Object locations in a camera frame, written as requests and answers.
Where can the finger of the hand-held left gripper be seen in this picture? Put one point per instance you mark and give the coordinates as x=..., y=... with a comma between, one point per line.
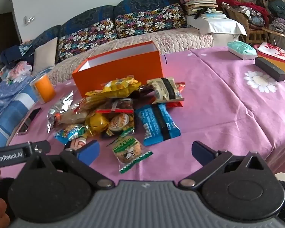
x=41, y=146

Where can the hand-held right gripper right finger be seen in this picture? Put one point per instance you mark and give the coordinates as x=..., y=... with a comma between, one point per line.
x=200, y=152

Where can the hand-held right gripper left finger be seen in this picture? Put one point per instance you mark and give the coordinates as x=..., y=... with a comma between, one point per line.
x=89, y=150

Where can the small pink snack packet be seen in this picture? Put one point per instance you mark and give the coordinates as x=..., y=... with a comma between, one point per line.
x=77, y=143

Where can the small green blue packet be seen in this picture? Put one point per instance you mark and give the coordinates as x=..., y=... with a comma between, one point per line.
x=72, y=133

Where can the yellow translucent snack bag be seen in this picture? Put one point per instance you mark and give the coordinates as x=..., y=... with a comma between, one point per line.
x=96, y=122

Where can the green white cookie packet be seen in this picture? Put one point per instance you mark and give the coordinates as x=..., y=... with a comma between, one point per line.
x=129, y=149

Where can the silver foil snack packet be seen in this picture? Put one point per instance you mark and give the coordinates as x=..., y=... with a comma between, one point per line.
x=58, y=109

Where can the dark biscuit packet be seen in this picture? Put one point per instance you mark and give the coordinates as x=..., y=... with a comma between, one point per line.
x=120, y=122

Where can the blue black-striped snack packet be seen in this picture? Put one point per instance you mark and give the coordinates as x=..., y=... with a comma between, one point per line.
x=156, y=123

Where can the red snack packet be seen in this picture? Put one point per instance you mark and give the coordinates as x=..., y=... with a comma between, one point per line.
x=178, y=103

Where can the clear bag with red strip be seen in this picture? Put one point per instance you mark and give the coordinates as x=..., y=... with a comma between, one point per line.
x=120, y=106

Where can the yellow printed snack packet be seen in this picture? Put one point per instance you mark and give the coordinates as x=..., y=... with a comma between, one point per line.
x=116, y=86

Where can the beige black-striped snack packet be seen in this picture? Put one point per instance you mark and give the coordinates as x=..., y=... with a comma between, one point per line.
x=165, y=89

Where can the dark brown cookie packet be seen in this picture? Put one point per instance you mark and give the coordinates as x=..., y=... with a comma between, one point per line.
x=142, y=92

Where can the orange cardboard box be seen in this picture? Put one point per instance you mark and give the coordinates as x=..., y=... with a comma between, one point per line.
x=123, y=71

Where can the smartphone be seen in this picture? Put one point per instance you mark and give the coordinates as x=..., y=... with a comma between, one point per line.
x=29, y=121

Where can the pink floral tablecloth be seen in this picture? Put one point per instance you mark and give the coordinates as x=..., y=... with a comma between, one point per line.
x=223, y=114

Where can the blue striped quilt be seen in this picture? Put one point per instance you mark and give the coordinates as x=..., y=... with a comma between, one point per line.
x=11, y=109

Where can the orange can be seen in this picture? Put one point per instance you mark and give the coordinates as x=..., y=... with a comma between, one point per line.
x=44, y=87

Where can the pink white plastic bag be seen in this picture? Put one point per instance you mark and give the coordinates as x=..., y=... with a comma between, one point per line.
x=16, y=71

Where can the beige pillow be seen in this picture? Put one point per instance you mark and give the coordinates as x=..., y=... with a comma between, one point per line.
x=44, y=55

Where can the dark blue clothes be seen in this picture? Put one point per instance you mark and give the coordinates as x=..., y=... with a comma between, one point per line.
x=14, y=53

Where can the long black box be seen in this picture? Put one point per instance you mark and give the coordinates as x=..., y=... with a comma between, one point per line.
x=270, y=68

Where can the teal tissue pack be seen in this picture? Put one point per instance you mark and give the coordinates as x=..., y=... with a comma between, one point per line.
x=242, y=49

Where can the red white paper bag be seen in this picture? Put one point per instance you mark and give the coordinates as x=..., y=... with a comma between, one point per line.
x=277, y=53

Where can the wicker chair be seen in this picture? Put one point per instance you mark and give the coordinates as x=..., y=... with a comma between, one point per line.
x=254, y=32

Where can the large floral cushion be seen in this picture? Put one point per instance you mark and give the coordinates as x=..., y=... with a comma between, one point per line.
x=152, y=21

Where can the stack of books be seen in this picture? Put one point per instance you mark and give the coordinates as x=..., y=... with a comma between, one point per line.
x=199, y=4

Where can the pile of clothes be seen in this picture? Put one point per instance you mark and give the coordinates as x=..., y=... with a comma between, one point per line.
x=258, y=11

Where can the blue patterned sofa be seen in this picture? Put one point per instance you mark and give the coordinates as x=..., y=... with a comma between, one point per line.
x=142, y=1

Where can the wall switch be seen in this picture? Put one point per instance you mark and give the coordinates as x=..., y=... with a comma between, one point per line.
x=29, y=20

